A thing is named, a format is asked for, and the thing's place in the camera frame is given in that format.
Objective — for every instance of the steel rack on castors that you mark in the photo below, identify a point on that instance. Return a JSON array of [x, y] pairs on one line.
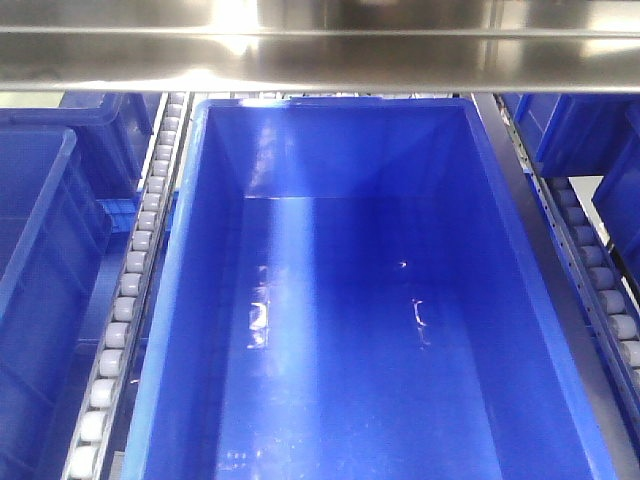
[[320, 55]]

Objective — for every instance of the large blue plastic bin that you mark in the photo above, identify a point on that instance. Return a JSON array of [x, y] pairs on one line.
[[350, 325]]

